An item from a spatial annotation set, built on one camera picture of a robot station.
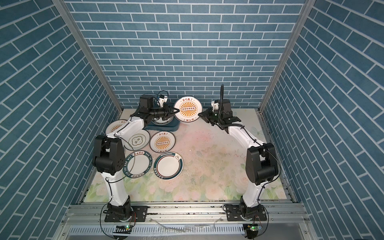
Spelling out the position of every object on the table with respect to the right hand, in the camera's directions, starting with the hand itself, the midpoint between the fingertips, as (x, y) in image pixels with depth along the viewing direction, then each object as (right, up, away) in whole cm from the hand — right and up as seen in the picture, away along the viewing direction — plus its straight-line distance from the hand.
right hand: (196, 112), depth 86 cm
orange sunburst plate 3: (-4, +3, +3) cm, 6 cm away
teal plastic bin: (-17, -8, +22) cm, 29 cm away
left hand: (-10, +1, +1) cm, 10 cm away
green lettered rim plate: (-27, -5, +22) cm, 35 cm away
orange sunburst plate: (-62, -7, +25) cm, 67 cm away
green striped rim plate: (-17, -32, +5) cm, 37 cm away
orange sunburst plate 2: (-24, -19, +16) cm, 34 cm away
